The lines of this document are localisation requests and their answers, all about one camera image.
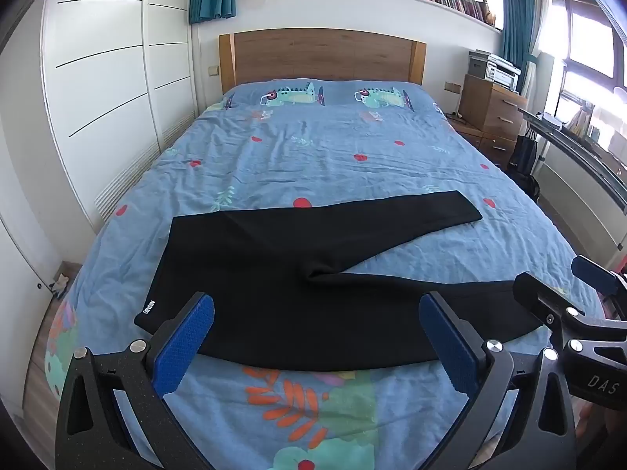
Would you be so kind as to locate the printed blue pillow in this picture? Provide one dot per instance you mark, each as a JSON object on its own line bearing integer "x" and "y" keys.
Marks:
{"x": 279, "y": 94}
{"x": 382, "y": 95}

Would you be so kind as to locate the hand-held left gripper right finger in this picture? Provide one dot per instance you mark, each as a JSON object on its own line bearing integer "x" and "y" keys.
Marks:
{"x": 448, "y": 342}

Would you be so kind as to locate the window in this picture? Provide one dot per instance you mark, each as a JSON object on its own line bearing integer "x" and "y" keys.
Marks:
{"x": 588, "y": 73}

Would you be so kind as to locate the white printer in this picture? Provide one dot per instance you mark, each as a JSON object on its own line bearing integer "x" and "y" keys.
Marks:
{"x": 494, "y": 71}

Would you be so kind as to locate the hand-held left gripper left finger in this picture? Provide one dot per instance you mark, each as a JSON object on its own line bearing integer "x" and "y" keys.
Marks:
{"x": 186, "y": 342}

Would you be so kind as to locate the printed blue blanket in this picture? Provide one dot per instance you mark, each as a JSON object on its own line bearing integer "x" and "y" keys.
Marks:
{"x": 318, "y": 156}

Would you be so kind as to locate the black bag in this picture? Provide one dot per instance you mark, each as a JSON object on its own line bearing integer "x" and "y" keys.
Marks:
{"x": 523, "y": 154}

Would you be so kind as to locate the wall outlet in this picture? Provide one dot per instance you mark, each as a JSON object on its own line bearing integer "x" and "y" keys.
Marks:
{"x": 452, "y": 87}

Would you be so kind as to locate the white wardrobe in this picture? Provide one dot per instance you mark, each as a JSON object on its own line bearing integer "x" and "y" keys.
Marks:
{"x": 98, "y": 83}

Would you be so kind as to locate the wooden dresser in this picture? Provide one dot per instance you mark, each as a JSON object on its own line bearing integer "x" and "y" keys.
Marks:
{"x": 490, "y": 112}

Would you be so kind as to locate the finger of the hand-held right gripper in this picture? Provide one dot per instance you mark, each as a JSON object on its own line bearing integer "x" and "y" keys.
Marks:
{"x": 595, "y": 273}
{"x": 543, "y": 298}

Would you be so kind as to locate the wooden headboard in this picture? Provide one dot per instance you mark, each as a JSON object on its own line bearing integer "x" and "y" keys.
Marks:
{"x": 318, "y": 54}

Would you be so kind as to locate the dark desk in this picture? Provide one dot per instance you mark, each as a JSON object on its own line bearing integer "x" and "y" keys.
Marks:
{"x": 578, "y": 147}

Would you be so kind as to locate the small toy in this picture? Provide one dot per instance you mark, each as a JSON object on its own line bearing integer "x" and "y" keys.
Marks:
{"x": 60, "y": 285}

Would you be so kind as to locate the black pants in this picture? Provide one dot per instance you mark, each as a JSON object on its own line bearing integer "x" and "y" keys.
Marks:
{"x": 294, "y": 303}

